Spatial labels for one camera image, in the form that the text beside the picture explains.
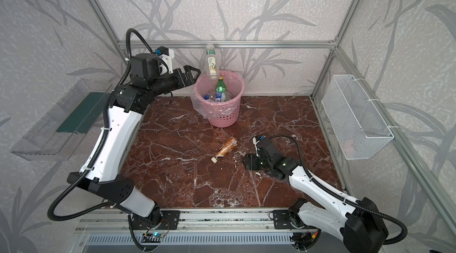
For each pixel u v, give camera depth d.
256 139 0.75
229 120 1.00
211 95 0.99
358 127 0.62
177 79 0.58
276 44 1.99
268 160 0.60
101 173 0.40
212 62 0.77
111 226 0.73
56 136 0.63
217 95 0.96
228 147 0.91
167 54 0.57
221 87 0.99
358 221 0.39
